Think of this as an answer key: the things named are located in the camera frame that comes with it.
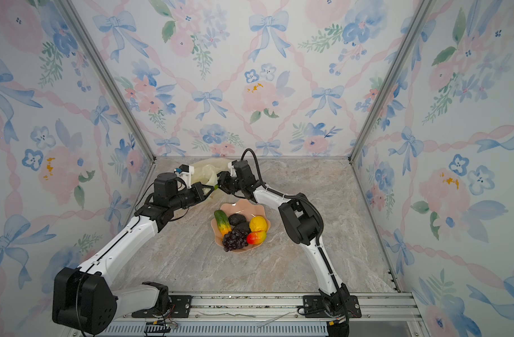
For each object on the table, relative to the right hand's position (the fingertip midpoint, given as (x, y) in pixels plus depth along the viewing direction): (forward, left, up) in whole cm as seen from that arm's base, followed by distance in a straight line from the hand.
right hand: (211, 181), depth 93 cm
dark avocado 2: (-17, -15, -10) cm, 24 cm away
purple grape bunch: (-25, -12, -6) cm, 28 cm away
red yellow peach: (-24, -21, -5) cm, 32 cm away
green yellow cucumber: (-17, -6, -7) cm, 19 cm away
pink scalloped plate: (-8, -17, -10) cm, 21 cm away
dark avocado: (-14, -11, -9) cm, 20 cm away
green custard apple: (-10, -5, +9) cm, 14 cm away
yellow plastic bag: (-3, 0, +10) cm, 11 cm away
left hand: (-10, -5, +9) cm, 15 cm away
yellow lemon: (-19, -21, -4) cm, 28 cm away
